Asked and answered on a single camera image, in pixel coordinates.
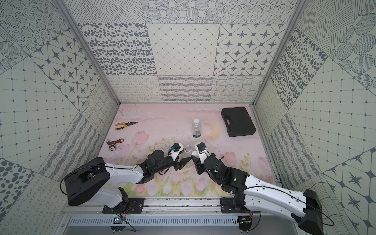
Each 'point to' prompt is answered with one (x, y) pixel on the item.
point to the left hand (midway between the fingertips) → (188, 150)
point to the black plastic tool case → (238, 121)
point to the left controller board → (117, 220)
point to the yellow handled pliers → (126, 125)
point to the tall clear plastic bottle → (187, 148)
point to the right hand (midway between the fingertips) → (196, 154)
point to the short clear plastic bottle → (196, 128)
